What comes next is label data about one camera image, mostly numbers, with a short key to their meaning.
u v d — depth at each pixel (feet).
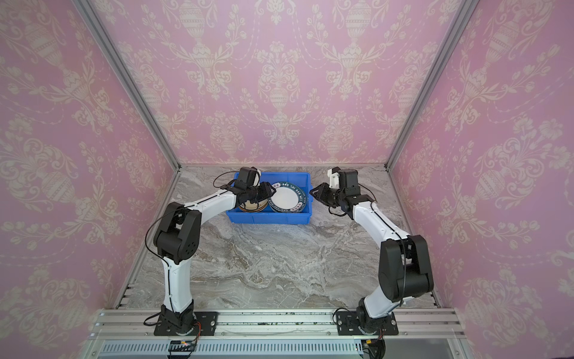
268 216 3.19
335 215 2.45
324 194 2.56
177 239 1.77
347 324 2.39
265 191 2.93
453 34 2.41
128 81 2.86
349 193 2.28
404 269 1.53
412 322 2.49
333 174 2.71
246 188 2.60
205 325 2.44
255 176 2.74
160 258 1.81
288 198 3.40
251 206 3.07
